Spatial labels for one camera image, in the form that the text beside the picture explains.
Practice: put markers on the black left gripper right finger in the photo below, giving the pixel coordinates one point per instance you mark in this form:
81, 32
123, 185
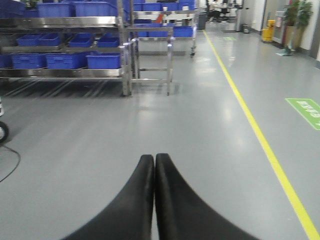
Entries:
177, 207

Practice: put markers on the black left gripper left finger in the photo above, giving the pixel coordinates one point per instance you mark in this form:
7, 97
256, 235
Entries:
135, 205

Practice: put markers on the black rubber wheel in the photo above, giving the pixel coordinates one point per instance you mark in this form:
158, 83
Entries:
3, 132

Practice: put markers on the steel rack on castors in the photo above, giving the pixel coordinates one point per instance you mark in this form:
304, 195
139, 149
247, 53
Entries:
62, 72
194, 30

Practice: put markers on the row of blue bins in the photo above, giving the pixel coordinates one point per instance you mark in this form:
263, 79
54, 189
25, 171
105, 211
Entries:
183, 31
62, 61

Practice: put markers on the dark waste bin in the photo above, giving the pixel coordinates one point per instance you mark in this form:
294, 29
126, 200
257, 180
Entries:
203, 21

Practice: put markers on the small grey trash can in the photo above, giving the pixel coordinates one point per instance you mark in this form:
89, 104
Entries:
246, 28

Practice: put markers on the person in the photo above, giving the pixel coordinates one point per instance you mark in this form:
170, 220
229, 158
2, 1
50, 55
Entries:
215, 7

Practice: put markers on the potted green plant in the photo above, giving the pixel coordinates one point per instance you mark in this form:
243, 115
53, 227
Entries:
297, 15

